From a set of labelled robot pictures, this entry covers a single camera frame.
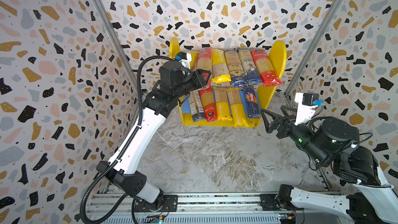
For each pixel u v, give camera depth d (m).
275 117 0.42
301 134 0.43
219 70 0.71
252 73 0.70
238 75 0.70
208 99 0.95
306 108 0.40
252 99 0.95
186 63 0.57
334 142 0.32
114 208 0.42
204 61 0.75
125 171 0.39
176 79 0.47
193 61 0.79
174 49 0.67
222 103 0.93
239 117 0.86
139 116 0.43
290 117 0.42
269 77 0.68
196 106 0.92
